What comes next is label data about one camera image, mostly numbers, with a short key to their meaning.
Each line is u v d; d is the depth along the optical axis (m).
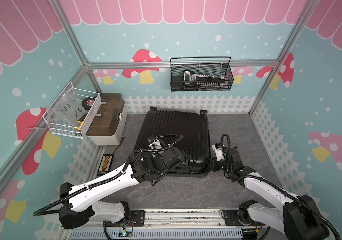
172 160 0.47
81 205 0.38
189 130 0.83
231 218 0.74
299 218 0.41
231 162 0.66
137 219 0.74
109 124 0.89
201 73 0.92
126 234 0.72
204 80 0.88
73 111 0.70
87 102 0.80
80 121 0.64
